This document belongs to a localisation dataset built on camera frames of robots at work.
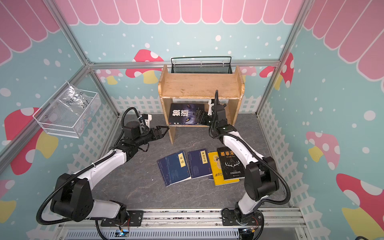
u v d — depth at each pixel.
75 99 0.73
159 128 0.74
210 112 0.75
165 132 0.78
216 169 0.89
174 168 0.90
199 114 0.76
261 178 0.45
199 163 0.92
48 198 0.39
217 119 0.64
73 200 0.42
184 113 0.87
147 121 0.75
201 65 0.89
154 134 0.73
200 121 0.75
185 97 0.70
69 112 0.73
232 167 0.87
